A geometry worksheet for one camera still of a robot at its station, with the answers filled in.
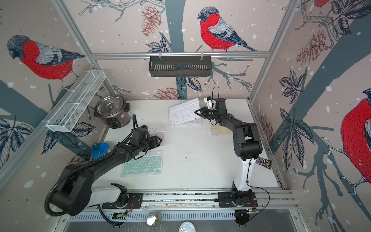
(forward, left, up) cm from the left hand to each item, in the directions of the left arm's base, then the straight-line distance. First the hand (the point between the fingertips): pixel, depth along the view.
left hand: (161, 138), depth 88 cm
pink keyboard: (+10, +4, -8) cm, 13 cm away
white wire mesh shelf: (+11, +45, +23) cm, 52 cm away
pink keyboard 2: (+17, -24, -6) cm, 30 cm away
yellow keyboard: (+11, -38, -8) cm, 41 cm away
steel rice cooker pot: (+26, +40, -3) cm, 48 cm away
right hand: (+18, -22, +6) cm, 29 cm away
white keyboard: (+20, -14, +1) cm, 25 cm away
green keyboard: (-13, +6, -8) cm, 16 cm away
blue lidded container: (-8, +36, 0) cm, 37 cm away
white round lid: (-43, -17, -2) cm, 46 cm away
